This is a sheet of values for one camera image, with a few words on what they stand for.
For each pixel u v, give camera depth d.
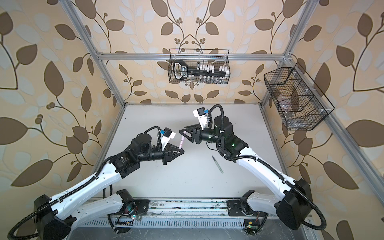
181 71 0.84
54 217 0.39
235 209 0.74
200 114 0.60
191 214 0.74
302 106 0.73
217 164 0.89
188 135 0.63
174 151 0.64
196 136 0.59
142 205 0.75
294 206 0.38
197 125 0.61
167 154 0.60
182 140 0.65
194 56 0.90
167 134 0.61
